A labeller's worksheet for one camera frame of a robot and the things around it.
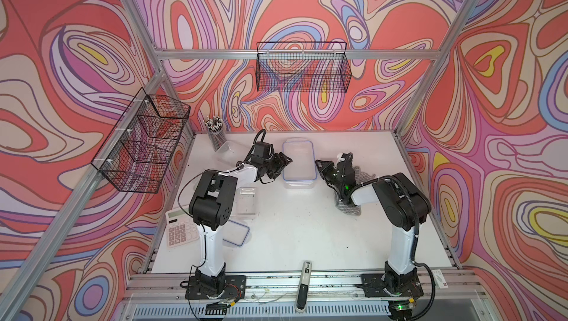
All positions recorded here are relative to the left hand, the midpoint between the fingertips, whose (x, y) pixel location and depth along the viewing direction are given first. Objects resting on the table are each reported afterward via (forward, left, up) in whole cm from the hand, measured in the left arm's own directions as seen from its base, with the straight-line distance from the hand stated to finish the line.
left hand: (292, 164), depth 97 cm
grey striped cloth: (-3, -30, -4) cm, 31 cm away
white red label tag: (-44, -49, -7) cm, 67 cm away
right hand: (0, -10, -1) cm, 10 cm away
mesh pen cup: (+13, +35, +9) cm, 38 cm away
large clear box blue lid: (+1, -5, -7) cm, 8 cm away
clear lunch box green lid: (+13, +34, -3) cm, 36 cm away
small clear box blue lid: (-15, +21, -10) cm, 28 cm away
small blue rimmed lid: (-28, +23, -9) cm, 37 cm away
